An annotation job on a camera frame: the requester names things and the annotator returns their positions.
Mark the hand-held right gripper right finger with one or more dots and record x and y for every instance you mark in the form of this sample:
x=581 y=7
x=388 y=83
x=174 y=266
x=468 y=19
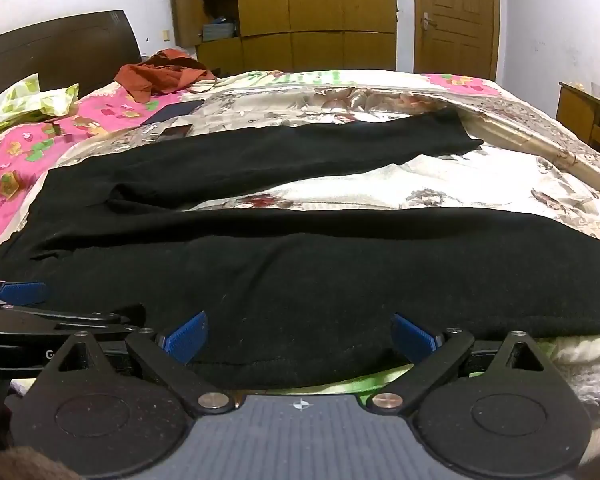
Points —
x=412 y=334

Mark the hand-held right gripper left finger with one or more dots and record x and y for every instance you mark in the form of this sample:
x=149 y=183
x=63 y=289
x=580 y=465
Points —
x=186 y=336

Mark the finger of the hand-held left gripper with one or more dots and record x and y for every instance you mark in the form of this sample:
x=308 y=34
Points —
x=24 y=293
x=105 y=318

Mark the black pants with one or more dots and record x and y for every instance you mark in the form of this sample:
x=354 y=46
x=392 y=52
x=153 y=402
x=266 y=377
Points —
x=280 y=270

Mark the green bedsheet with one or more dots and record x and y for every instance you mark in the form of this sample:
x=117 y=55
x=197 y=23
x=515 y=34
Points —
x=350 y=385

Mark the brown fuzzy cloth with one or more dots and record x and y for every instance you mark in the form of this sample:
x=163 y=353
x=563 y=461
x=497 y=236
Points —
x=20 y=467

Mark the cream floral satin quilt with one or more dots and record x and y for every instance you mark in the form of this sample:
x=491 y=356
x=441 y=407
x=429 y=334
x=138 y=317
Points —
x=380 y=185

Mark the white fluffy blanket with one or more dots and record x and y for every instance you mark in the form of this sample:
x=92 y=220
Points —
x=590 y=360

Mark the green checked pillow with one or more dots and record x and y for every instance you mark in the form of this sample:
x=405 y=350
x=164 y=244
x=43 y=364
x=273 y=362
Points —
x=15 y=102

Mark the pink printed bedsheet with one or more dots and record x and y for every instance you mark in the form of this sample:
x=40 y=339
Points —
x=105 y=115

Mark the black phone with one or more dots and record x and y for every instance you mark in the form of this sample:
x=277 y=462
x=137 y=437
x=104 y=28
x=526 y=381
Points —
x=176 y=131

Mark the dark wooden headboard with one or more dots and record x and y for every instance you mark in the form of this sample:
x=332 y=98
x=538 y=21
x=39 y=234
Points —
x=55 y=50

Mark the orange red garment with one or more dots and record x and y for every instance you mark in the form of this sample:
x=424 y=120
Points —
x=155 y=77

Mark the wooden bedside cabinet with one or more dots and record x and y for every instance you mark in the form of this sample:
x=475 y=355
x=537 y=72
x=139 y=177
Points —
x=575 y=110

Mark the grey box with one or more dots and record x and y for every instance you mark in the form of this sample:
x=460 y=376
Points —
x=219 y=31

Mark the wooden door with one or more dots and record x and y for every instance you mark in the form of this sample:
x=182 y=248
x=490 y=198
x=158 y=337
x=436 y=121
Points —
x=455 y=25

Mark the wooden wardrobe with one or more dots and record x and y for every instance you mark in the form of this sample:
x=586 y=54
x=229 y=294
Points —
x=320 y=10

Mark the wall socket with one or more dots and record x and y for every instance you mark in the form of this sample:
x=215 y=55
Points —
x=165 y=36

